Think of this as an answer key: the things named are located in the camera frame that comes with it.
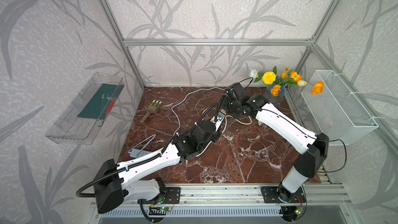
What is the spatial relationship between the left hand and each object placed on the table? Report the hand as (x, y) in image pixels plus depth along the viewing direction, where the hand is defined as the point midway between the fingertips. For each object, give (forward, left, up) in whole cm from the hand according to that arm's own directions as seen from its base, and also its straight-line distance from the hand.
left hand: (217, 121), depth 75 cm
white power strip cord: (+6, -5, -20) cm, 21 cm away
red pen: (+2, +49, +8) cm, 50 cm away
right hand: (+9, -1, +2) cm, 9 cm away
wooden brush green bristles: (+24, +44, -21) cm, 54 cm away
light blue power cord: (+1, +36, -18) cm, 40 cm away
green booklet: (+2, +54, +10) cm, 55 cm away
